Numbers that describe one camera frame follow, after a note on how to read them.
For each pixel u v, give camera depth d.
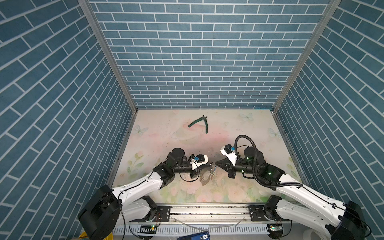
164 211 0.75
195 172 0.67
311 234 0.65
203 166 0.65
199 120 1.13
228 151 0.62
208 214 0.75
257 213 0.74
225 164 0.66
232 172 0.66
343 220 0.40
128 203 0.47
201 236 0.65
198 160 0.63
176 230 0.77
